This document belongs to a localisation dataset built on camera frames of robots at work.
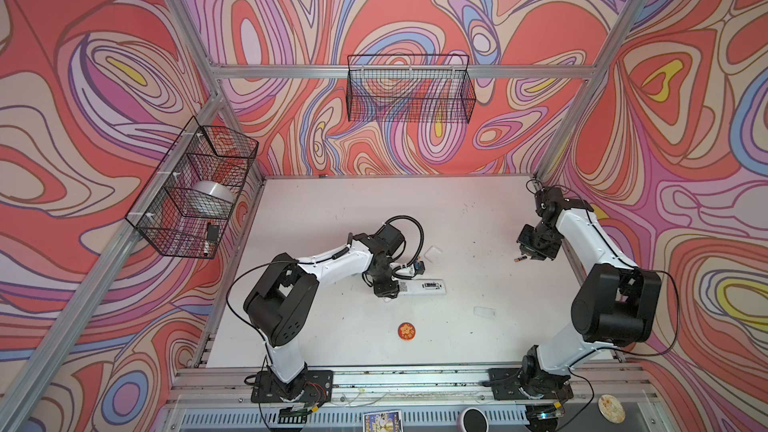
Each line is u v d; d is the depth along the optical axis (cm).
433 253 99
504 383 73
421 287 88
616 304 45
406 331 82
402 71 87
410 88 96
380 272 74
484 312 86
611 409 70
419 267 77
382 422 68
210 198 70
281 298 49
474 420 65
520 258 96
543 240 72
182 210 74
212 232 73
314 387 73
